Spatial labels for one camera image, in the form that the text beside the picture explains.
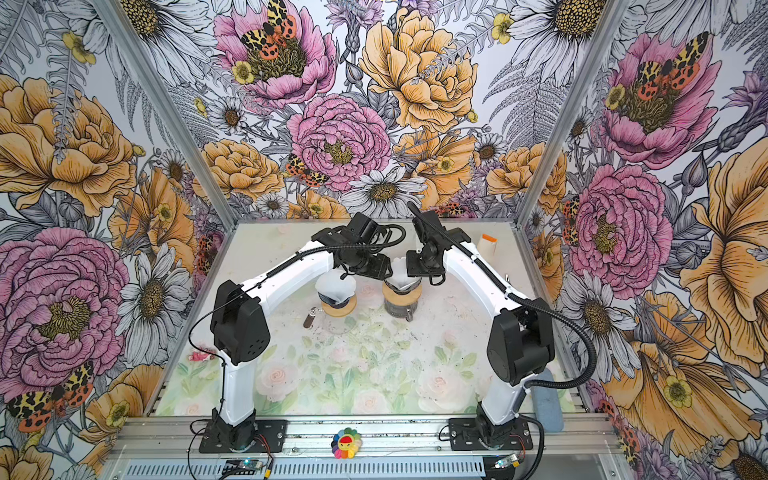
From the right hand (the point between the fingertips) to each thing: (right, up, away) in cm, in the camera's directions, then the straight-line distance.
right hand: (417, 277), depth 86 cm
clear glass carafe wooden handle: (-25, -15, +7) cm, 30 cm away
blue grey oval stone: (+32, -31, -10) cm, 46 cm away
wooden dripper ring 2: (-22, -9, -3) cm, 24 cm away
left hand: (-10, 0, +1) cm, 10 cm away
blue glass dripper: (-24, -7, -1) cm, 25 cm away
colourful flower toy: (-18, -38, -15) cm, 44 cm away
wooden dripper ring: (-4, -6, 0) cm, 8 cm away
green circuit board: (-41, -42, -16) cm, 61 cm away
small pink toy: (-60, -22, -1) cm, 64 cm away
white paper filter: (-5, 0, +2) cm, 5 cm away
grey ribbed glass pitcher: (-4, -11, +8) cm, 14 cm away
